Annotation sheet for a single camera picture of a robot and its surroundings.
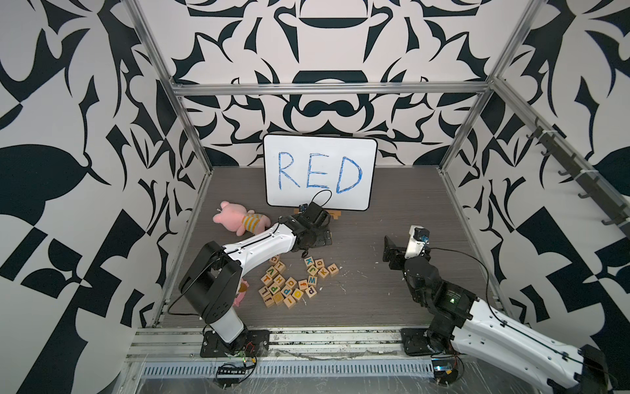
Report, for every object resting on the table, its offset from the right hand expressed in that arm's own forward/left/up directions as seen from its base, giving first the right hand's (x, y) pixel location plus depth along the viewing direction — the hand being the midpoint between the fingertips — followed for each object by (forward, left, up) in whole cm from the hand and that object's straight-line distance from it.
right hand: (396, 237), depth 77 cm
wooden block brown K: (-5, +23, -15) cm, 28 cm away
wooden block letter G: (-2, +24, -14) cm, 28 cm away
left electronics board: (-32, +52, -20) cm, 64 cm away
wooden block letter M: (-8, +26, -15) cm, 31 cm away
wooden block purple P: (-12, +27, -15) cm, 33 cm away
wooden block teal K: (-1, +28, -15) cm, 31 cm away
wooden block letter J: (-4, +26, -15) cm, 31 cm away
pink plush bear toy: (+14, +55, -10) cm, 57 cm away
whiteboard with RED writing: (+27, +32, +4) cm, 42 cm away
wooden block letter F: (-4, +19, -15) cm, 25 cm away
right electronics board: (-33, -12, -19) cm, 40 cm away
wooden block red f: (-9, +30, -15) cm, 34 cm away
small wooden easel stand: (+18, +17, -13) cm, 28 cm away
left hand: (+6, +25, -9) cm, 27 cm away
